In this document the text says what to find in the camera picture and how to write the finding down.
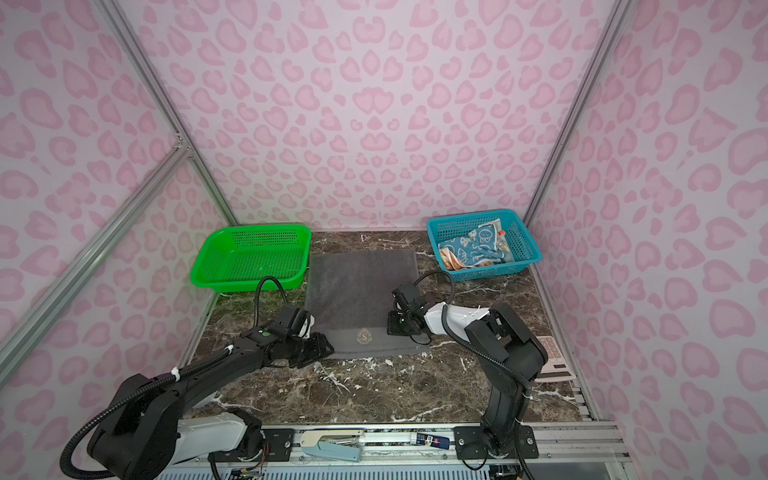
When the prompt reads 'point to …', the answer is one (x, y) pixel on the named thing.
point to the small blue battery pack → (432, 441)
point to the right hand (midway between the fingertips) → (392, 325)
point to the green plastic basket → (233, 258)
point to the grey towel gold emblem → (350, 296)
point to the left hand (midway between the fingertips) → (331, 348)
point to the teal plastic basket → (449, 228)
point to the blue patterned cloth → (478, 246)
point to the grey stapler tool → (340, 444)
